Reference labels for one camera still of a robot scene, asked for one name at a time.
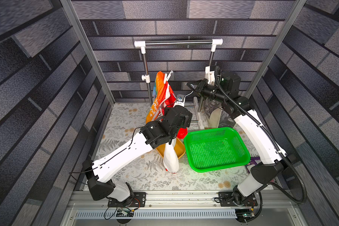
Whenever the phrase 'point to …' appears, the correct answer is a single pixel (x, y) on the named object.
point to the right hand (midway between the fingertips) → (185, 82)
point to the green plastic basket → (215, 149)
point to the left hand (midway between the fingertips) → (182, 109)
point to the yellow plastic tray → (179, 146)
